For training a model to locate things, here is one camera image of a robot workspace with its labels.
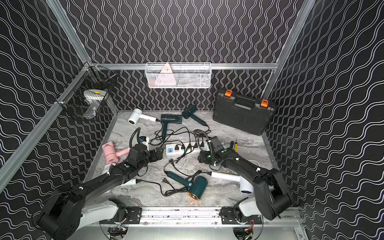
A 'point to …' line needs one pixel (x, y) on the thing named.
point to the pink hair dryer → (111, 155)
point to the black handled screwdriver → (231, 144)
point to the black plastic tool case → (249, 114)
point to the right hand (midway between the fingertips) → (201, 158)
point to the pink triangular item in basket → (166, 77)
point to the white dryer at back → (136, 115)
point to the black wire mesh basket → (95, 77)
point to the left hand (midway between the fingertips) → (157, 148)
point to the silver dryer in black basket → (93, 98)
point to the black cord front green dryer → (190, 177)
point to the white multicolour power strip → (172, 150)
